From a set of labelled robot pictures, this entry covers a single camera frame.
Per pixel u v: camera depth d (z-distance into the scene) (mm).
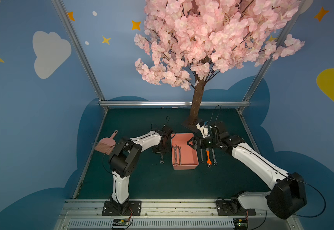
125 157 516
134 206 748
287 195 404
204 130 720
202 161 911
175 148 982
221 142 608
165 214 736
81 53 860
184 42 545
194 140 718
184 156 931
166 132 793
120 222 717
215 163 907
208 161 907
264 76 984
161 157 926
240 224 731
